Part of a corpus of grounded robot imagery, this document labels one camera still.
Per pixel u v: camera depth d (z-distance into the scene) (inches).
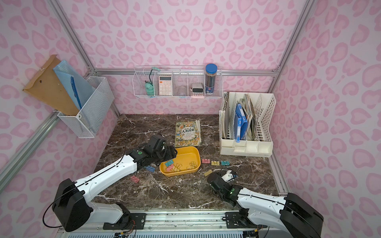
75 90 26.3
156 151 25.0
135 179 33.7
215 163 35.9
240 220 25.2
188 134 42.2
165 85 37.4
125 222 26.4
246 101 36.5
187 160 38.3
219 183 24.6
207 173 34.6
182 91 37.7
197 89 35.2
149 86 35.6
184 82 40.6
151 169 35.2
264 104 38.9
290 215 16.4
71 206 15.6
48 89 26.2
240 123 33.8
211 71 33.0
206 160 36.2
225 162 36.4
